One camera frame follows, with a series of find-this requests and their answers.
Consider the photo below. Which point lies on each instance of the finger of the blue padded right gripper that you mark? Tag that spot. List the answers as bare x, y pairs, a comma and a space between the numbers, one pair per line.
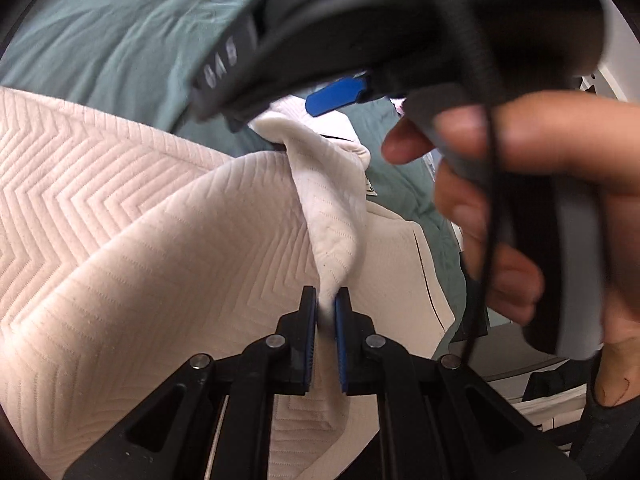
337, 94

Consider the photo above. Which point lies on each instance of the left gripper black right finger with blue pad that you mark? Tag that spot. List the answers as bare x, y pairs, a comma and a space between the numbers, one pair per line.
438, 419

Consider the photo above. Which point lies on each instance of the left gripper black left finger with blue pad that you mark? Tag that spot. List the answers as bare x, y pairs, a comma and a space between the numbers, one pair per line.
211, 419

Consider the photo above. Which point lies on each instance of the cream chevron textured pants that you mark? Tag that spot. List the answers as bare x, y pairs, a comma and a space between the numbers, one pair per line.
126, 250

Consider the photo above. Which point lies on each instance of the person's right hand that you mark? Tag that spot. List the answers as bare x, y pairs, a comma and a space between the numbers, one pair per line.
571, 132

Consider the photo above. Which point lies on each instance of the teal green bed duvet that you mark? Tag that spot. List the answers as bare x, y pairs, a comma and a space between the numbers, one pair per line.
134, 59

